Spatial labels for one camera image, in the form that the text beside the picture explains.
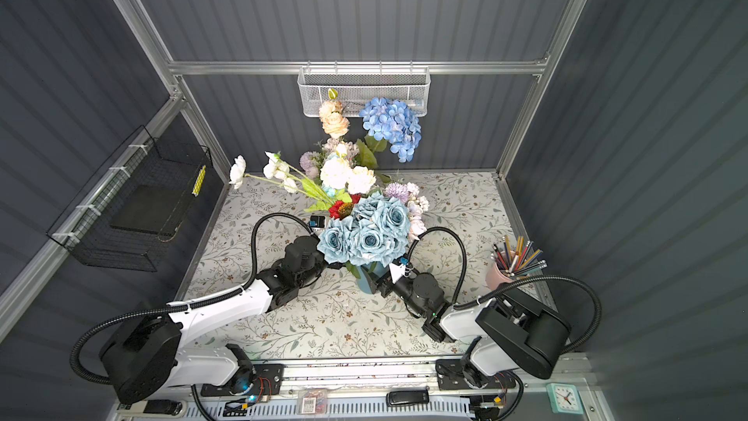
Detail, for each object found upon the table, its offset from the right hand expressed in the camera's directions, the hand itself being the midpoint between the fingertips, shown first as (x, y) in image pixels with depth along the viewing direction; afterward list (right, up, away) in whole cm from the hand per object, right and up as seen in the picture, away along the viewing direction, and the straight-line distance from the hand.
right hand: (376, 261), depth 79 cm
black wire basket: (-62, +11, -18) cm, 66 cm away
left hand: (-8, +5, +3) cm, 10 cm away
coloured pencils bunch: (+41, -1, +4) cm, 41 cm away
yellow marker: (-51, +22, +4) cm, 56 cm away
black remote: (+8, -33, -7) cm, 34 cm away
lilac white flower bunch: (-19, +28, +6) cm, 34 cm away
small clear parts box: (-15, -31, -11) cm, 36 cm away
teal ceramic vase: (-4, -7, +5) cm, 10 cm away
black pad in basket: (-60, +15, -4) cm, 62 cm away
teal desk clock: (+45, -31, -10) cm, 56 cm away
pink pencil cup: (+36, -7, +11) cm, 39 cm away
